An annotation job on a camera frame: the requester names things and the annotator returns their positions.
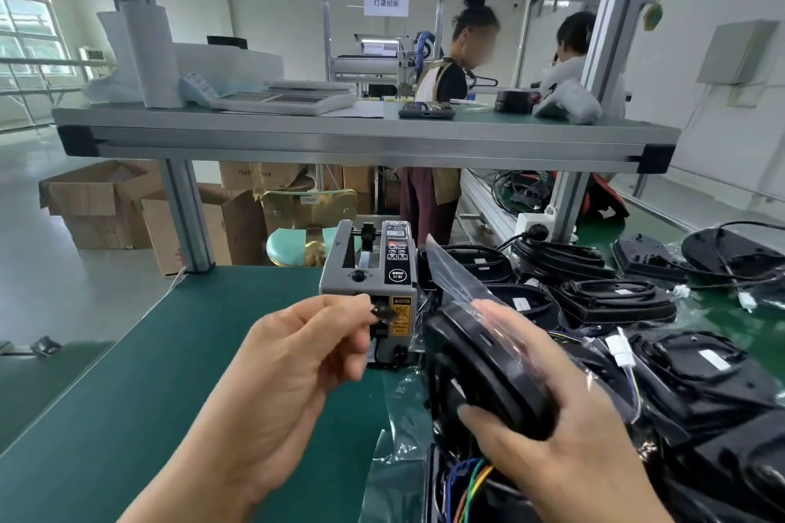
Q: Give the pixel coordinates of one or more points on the person's right hand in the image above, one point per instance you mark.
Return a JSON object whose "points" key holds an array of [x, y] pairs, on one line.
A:
{"points": [[577, 455]]}

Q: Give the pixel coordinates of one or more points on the person's left hand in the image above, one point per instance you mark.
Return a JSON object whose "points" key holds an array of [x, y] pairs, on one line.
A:
{"points": [[288, 394]]}

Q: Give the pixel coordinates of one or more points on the bagged black lamp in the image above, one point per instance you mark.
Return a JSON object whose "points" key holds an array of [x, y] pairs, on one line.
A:
{"points": [[485, 369]]}

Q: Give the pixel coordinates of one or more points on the group of bagged black lamps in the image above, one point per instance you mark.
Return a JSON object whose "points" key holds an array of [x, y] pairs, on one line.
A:
{"points": [[687, 394]]}

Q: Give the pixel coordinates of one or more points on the unbagged black lamps with cables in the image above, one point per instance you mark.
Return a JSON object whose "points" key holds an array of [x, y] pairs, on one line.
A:
{"points": [[711, 257]]}

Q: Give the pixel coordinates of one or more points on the person's right forearm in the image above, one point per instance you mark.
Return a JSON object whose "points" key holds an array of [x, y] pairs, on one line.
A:
{"points": [[613, 514]]}

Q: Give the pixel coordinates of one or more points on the green round stool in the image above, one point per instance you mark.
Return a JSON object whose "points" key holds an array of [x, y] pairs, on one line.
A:
{"points": [[292, 249]]}

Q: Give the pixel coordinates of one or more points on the grey tape dispenser machine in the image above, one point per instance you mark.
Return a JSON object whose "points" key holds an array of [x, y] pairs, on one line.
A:
{"points": [[368, 265]]}

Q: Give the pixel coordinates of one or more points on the open cardboard box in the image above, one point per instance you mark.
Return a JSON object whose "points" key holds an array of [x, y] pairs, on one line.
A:
{"points": [[92, 204], [227, 235]]}

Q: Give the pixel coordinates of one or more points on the white power socket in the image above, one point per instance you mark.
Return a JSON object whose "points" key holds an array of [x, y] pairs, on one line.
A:
{"points": [[535, 233]]}

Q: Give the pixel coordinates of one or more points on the grey metal shelf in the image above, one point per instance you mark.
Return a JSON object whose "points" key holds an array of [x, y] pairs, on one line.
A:
{"points": [[368, 143]]}

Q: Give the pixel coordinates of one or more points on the white flat scale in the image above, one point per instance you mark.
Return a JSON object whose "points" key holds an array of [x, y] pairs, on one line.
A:
{"points": [[288, 100]]}

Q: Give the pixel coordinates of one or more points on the white paper sheet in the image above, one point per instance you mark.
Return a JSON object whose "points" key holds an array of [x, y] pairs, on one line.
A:
{"points": [[368, 110]]}

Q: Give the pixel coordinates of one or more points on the black phone on shelf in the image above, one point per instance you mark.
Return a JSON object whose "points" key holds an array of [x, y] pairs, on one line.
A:
{"points": [[427, 111]]}

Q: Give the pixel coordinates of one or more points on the white handset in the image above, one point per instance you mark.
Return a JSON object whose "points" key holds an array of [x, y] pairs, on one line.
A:
{"points": [[199, 90]]}

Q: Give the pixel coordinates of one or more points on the white box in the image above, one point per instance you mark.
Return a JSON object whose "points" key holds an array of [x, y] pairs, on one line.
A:
{"points": [[233, 65]]}

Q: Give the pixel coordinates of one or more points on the grey barcode scanner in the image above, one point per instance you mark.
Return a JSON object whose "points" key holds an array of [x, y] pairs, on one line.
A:
{"points": [[567, 102]]}

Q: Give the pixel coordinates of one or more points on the black flat tray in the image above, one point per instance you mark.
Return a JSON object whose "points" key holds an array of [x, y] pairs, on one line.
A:
{"points": [[227, 41]]}

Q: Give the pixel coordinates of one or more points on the black cup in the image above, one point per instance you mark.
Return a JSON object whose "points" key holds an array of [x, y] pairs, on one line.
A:
{"points": [[515, 102]]}

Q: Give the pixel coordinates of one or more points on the white hanging sign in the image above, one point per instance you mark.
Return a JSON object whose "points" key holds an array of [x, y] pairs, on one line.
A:
{"points": [[387, 4]]}

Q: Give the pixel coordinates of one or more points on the window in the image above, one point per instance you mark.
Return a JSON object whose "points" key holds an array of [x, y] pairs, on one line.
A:
{"points": [[31, 51]]}

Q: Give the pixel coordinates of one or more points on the metal floor bracket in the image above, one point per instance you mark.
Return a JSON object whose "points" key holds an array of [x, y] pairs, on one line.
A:
{"points": [[43, 346]]}

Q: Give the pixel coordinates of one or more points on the aluminium workstation frame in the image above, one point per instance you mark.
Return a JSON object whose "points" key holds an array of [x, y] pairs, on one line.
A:
{"points": [[325, 32]]}

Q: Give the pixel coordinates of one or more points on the grey wall electrical box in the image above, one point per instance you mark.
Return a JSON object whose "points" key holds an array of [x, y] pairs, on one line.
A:
{"points": [[736, 51]]}

